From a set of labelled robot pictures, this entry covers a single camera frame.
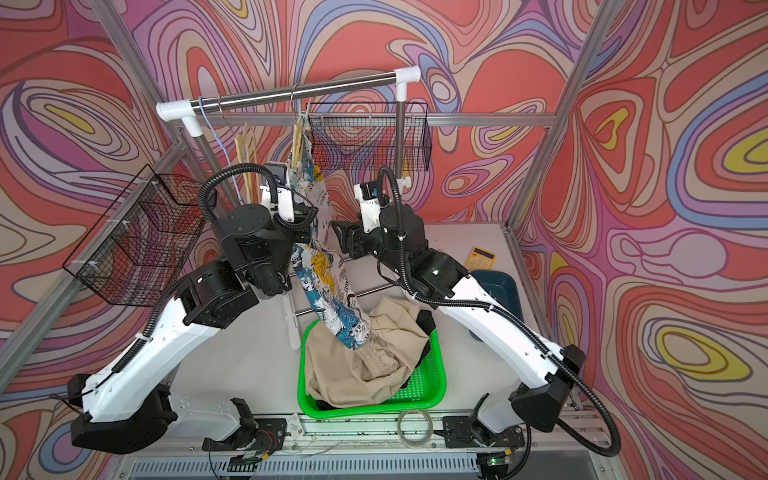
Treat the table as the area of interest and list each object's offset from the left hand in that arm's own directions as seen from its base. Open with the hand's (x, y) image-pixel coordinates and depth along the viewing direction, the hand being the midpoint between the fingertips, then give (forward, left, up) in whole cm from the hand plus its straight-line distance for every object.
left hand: (295, 193), depth 55 cm
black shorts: (-5, -28, -40) cm, 49 cm away
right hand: (+1, -8, -10) cm, 13 cm away
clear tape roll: (-30, -28, -51) cm, 65 cm away
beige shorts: (-19, -5, -44) cm, 48 cm away
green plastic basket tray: (-20, -28, -51) cm, 61 cm away
